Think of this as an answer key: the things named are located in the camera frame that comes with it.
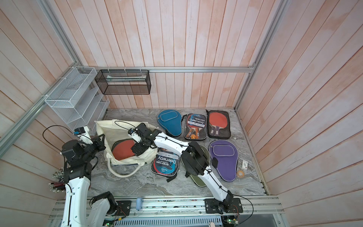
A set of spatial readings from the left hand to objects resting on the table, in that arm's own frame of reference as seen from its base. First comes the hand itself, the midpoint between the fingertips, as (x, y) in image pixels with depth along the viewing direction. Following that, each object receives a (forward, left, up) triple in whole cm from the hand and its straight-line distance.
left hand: (105, 136), depth 75 cm
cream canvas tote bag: (+11, +3, -10) cm, 15 cm away
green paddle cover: (-15, -50, -22) cm, 57 cm away
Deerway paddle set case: (-7, -32, -20) cm, 38 cm away
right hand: (+4, -14, -16) cm, 21 cm away
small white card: (-7, -82, -22) cm, 85 cm away
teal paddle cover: (+28, -34, -19) cm, 48 cm away
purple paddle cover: (+3, -73, -24) cm, 77 cm away
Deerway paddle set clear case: (+23, -53, -21) cm, 62 cm away
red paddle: (+25, -71, -22) cm, 79 cm away
